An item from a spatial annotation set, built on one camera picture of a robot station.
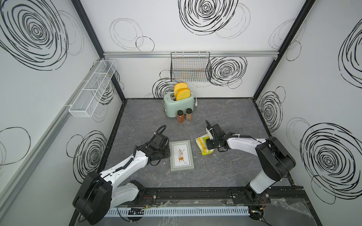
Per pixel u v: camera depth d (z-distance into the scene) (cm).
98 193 40
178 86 99
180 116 99
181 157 87
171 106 99
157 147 65
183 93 96
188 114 100
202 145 91
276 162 46
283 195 76
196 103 112
